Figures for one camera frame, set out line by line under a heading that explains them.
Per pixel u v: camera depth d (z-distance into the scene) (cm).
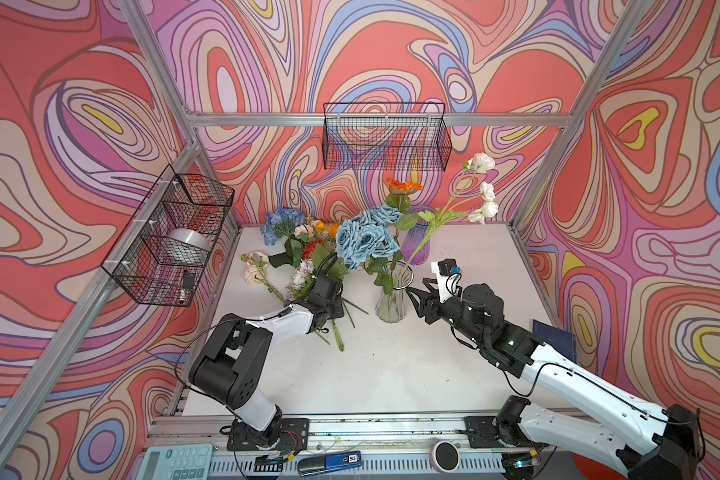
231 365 45
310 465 65
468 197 72
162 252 73
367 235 66
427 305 63
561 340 89
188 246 70
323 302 73
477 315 53
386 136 96
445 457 67
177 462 69
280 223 108
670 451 38
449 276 59
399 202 76
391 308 88
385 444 73
